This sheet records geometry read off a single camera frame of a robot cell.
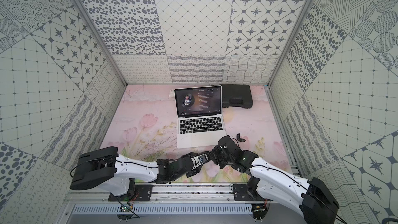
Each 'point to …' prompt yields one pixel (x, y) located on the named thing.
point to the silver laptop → (199, 112)
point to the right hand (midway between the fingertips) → (206, 154)
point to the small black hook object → (238, 138)
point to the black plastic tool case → (237, 95)
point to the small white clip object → (171, 94)
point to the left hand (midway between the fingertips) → (201, 156)
